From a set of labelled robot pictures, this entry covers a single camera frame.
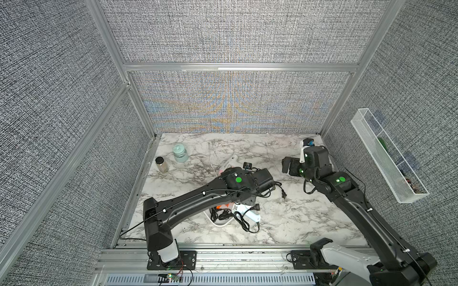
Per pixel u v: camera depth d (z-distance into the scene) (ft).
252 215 2.16
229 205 1.46
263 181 1.62
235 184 1.45
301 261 2.41
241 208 2.18
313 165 1.78
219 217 2.75
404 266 1.21
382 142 2.40
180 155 3.35
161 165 3.19
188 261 2.40
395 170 2.16
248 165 2.04
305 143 2.13
